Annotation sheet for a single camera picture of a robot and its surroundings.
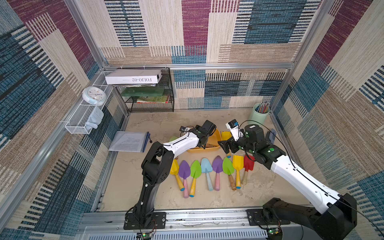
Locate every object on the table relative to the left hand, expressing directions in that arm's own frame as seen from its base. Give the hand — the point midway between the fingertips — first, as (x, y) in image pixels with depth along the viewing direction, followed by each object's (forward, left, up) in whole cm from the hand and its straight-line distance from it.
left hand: (200, 130), depth 97 cm
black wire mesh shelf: (+29, +52, 0) cm, 60 cm away
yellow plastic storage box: (-17, -6, +12) cm, 22 cm away
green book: (+19, +36, +17) cm, 44 cm away
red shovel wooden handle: (-20, -28, -8) cm, 35 cm away
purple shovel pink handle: (-20, -10, -10) cm, 24 cm away
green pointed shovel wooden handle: (-20, -16, -10) cm, 28 cm away
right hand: (-14, -12, +13) cm, 22 cm away
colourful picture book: (+18, +30, +11) cm, 37 cm away
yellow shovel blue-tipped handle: (-22, +16, -10) cm, 29 cm away
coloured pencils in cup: (+13, -42, +7) cm, 44 cm away
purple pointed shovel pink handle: (-23, +10, -10) cm, 27 cm away
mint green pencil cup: (+10, -37, +2) cm, 38 cm away
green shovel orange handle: (-23, +4, -10) cm, 25 cm away
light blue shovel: (-20, -3, -10) cm, 23 cm away
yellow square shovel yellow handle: (-17, -22, -8) cm, 29 cm away
